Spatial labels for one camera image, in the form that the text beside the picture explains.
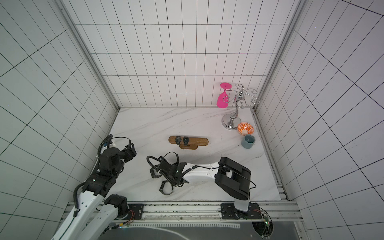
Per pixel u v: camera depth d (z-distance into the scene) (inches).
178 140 35.4
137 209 28.8
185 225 25.4
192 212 29.3
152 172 32.1
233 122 43.1
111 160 21.7
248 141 37.1
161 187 30.8
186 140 35.5
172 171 25.0
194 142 35.5
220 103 40.6
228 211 28.7
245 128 40.7
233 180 17.7
